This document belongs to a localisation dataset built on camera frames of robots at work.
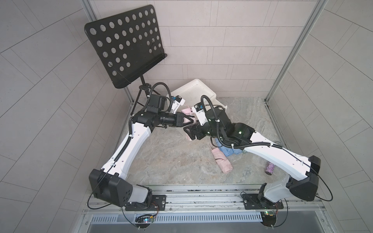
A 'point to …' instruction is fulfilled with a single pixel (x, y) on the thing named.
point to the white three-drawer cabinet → (192, 92)
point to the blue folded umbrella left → (226, 151)
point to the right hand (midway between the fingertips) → (189, 126)
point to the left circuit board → (143, 221)
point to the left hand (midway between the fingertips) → (192, 120)
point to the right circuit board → (269, 218)
